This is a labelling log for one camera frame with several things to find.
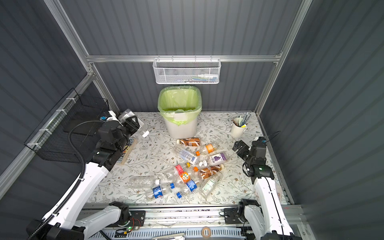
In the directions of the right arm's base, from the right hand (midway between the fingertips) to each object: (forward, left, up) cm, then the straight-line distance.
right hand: (243, 147), depth 80 cm
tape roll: (-37, +21, -17) cm, 46 cm away
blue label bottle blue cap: (-17, +29, -11) cm, 36 cm away
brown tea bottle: (-9, +20, -12) cm, 24 cm away
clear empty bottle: (-13, +57, -15) cm, 60 cm away
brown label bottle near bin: (+12, +29, -12) cm, 34 cm away
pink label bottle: (-8, +37, -11) cm, 40 cm away
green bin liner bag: (+36, +38, 0) cm, 52 cm away
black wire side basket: (+1, +88, +13) cm, 89 cm away
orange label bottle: (-12, +32, -11) cm, 36 cm away
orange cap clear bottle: (+7, +18, -12) cm, 23 cm away
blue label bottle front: (-20, +47, -11) cm, 52 cm away
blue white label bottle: (+2, +33, -11) cm, 35 cm away
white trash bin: (+19, +33, -8) cm, 39 cm away
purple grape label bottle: (0, +14, -14) cm, 19 cm away
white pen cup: (+21, -2, -8) cm, 22 cm away
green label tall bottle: (-16, +19, -15) cm, 29 cm away
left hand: (+6, +56, +17) cm, 59 cm away
